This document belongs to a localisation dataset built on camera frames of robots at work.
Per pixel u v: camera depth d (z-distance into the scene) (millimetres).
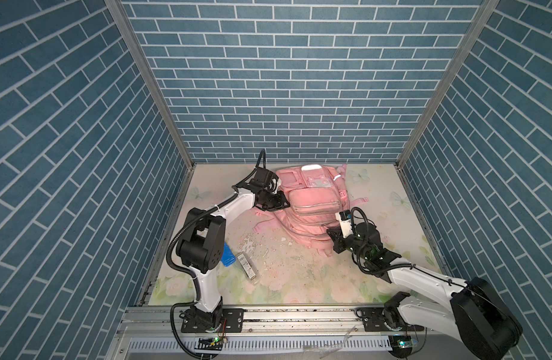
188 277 528
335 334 722
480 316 417
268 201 804
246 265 844
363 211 635
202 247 495
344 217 738
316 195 956
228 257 861
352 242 733
